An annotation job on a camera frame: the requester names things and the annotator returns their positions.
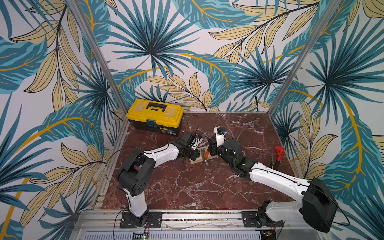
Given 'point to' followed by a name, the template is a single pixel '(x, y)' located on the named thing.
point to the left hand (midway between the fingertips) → (196, 156)
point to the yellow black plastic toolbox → (162, 117)
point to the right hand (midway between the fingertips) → (209, 138)
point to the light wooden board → (200, 158)
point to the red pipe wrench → (279, 150)
